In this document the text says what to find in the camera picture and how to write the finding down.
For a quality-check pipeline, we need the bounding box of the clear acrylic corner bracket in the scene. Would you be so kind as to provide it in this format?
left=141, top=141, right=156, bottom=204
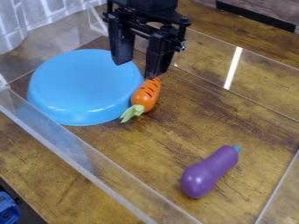
left=88, top=3, right=108, bottom=37

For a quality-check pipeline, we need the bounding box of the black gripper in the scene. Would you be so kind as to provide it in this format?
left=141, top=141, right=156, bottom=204
left=102, top=0, right=192, bottom=79

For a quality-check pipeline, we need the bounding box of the purple toy eggplant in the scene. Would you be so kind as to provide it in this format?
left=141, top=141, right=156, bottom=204
left=181, top=145, right=241, bottom=199

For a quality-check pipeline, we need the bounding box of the blue object at corner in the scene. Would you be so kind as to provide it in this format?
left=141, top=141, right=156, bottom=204
left=0, top=192, right=21, bottom=224

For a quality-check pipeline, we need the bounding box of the blue round tray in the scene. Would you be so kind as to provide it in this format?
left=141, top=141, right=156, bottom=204
left=26, top=49, right=144, bottom=126

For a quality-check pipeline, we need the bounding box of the white brick pattern curtain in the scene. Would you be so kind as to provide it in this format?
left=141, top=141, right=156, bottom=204
left=0, top=0, right=106, bottom=54

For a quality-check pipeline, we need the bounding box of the orange toy carrot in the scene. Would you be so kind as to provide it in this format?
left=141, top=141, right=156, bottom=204
left=120, top=78, right=161, bottom=123

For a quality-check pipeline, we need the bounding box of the clear acrylic enclosure wall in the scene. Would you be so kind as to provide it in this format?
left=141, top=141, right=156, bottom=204
left=0, top=0, right=299, bottom=224

